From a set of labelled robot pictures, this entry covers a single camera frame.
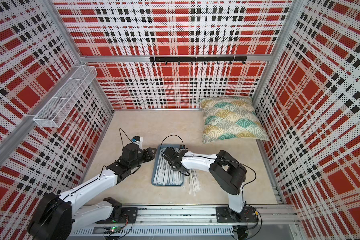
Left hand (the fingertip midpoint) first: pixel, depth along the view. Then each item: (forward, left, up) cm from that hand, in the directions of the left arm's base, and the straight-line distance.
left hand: (155, 150), depth 86 cm
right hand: (-6, -14, -9) cm, 18 cm away
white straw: (-12, -3, -10) cm, 16 cm away
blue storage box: (-13, -12, -10) cm, 20 cm away
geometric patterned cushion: (+19, -46, +6) cm, 50 cm away
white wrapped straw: (-16, -22, -10) cm, 29 cm away
